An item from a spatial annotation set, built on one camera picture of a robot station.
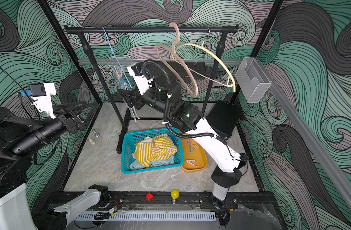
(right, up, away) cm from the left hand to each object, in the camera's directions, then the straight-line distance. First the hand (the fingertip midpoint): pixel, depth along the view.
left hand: (90, 101), depth 43 cm
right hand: (+8, +6, +6) cm, 12 cm away
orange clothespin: (+36, -23, +52) cm, 67 cm away
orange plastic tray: (+40, -32, +48) cm, 71 cm away
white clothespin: (+36, -34, +42) cm, 65 cm away
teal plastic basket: (-2, -22, +47) cm, 52 cm away
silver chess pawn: (-27, -19, +55) cm, 64 cm away
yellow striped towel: (+19, -24, +36) cm, 47 cm away
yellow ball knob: (+27, -46, +30) cm, 61 cm away
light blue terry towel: (+3, -35, +40) cm, 53 cm away
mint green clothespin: (+37, -28, +47) cm, 66 cm away
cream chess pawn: (-29, -24, +52) cm, 64 cm away
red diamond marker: (+13, -47, +30) cm, 57 cm away
